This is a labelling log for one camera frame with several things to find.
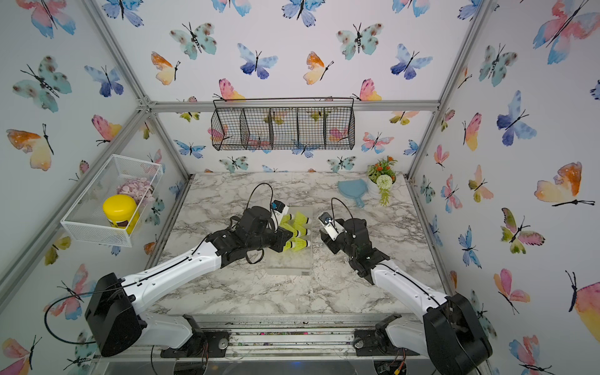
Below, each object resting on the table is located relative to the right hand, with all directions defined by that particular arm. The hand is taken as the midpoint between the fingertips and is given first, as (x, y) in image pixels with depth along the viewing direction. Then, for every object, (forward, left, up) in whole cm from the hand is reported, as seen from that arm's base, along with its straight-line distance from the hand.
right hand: (330, 222), depth 83 cm
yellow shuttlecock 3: (-2, +11, -13) cm, 17 cm away
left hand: (-6, +12, +3) cm, 14 cm away
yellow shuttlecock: (+10, +12, -13) cm, 20 cm away
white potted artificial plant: (+25, -22, -2) cm, 33 cm away
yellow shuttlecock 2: (+4, +11, -13) cm, 17 cm away
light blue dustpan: (+31, -12, -16) cm, 37 cm away
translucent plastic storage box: (-8, +12, -17) cm, 22 cm away
